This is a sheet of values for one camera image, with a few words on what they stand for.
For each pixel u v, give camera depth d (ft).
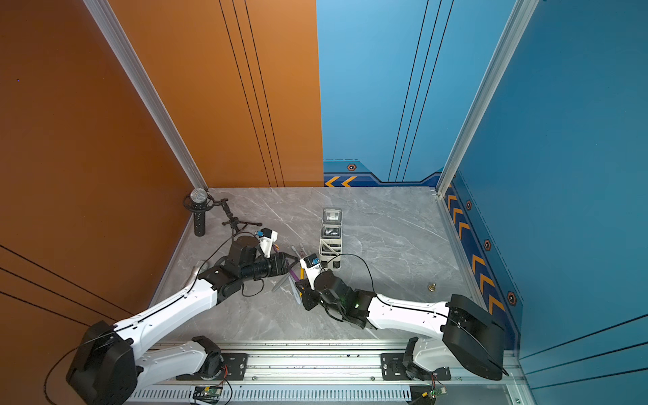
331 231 3.70
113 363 1.31
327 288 1.89
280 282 2.95
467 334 1.35
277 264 2.32
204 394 2.37
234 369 2.43
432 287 2.91
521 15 2.29
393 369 2.38
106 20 2.32
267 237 2.43
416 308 1.60
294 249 3.24
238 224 3.27
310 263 2.19
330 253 2.87
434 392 2.28
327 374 2.41
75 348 1.34
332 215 3.36
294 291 2.88
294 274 2.54
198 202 2.74
